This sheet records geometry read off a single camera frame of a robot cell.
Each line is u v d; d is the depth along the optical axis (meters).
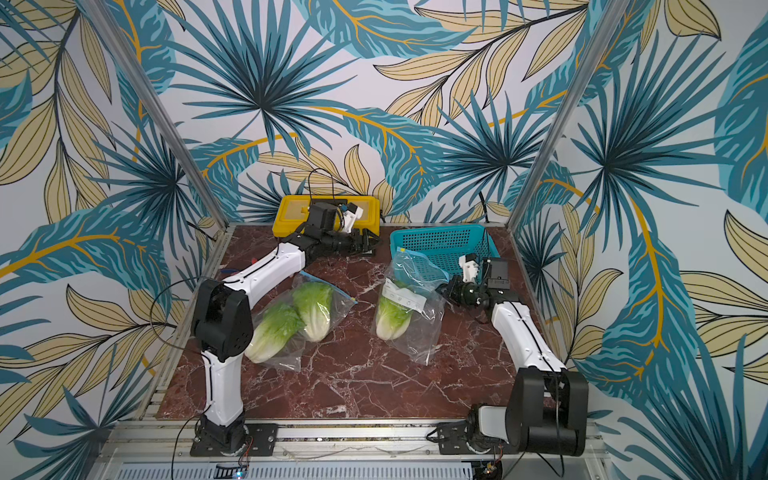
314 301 0.88
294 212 1.01
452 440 0.73
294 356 0.82
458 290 0.75
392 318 0.82
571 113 0.85
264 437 0.74
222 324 0.52
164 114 0.86
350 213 0.82
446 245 1.10
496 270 0.66
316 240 0.72
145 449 0.76
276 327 0.82
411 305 0.80
